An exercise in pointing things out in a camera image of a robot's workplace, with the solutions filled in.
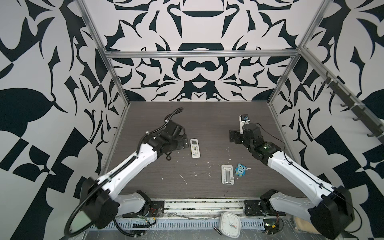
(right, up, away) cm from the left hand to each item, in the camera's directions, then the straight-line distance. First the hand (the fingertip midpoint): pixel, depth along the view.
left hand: (180, 139), depth 79 cm
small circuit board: (+43, -39, -8) cm, 59 cm away
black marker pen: (+18, -40, -10) cm, 45 cm away
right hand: (+32, +6, +3) cm, 32 cm away
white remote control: (+8, -8, +15) cm, 19 cm away
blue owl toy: (+34, -18, +7) cm, 39 cm away
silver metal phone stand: (+25, -20, +4) cm, 33 cm away
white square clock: (+23, -36, -11) cm, 45 cm away
